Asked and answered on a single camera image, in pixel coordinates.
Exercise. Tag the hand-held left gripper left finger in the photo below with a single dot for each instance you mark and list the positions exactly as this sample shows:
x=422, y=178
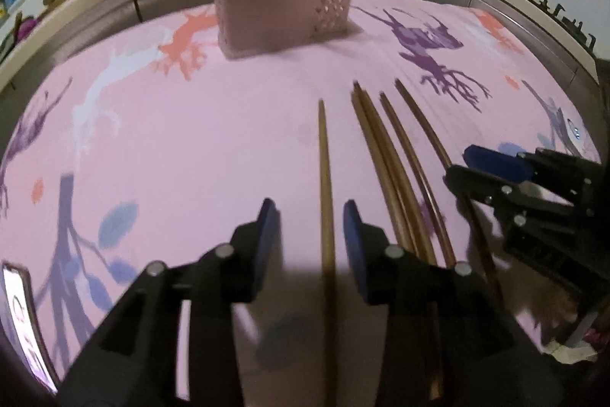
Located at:
x=267, y=235

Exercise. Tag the brown wooden chopstick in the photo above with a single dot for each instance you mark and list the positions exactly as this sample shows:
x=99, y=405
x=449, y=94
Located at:
x=381, y=171
x=424, y=125
x=425, y=197
x=326, y=197
x=391, y=168

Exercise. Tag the smartphone with lit screen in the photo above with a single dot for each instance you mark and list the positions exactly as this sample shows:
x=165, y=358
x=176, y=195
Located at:
x=26, y=330

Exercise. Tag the pink printed tablecloth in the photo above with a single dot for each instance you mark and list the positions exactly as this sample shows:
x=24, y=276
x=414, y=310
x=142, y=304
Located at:
x=190, y=125

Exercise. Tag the person's right hand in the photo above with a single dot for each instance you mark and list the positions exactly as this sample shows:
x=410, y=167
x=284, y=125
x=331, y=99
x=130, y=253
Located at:
x=555, y=304

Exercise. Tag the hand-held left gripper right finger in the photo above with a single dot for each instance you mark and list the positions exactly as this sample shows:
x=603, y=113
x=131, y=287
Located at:
x=355, y=245

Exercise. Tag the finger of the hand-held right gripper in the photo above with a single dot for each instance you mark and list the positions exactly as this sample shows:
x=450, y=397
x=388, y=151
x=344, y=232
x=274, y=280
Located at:
x=476, y=185
x=495, y=164

